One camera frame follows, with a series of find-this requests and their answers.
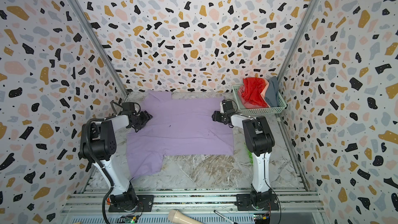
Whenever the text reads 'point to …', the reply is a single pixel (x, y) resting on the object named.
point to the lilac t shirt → (179, 125)
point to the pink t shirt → (249, 106)
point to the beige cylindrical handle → (176, 216)
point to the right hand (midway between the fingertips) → (213, 113)
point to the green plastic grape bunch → (250, 154)
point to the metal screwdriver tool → (226, 219)
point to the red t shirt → (251, 90)
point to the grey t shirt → (272, 93)
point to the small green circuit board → (129, 219)
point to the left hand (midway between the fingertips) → (148, 116)
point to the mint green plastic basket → (256, 111)
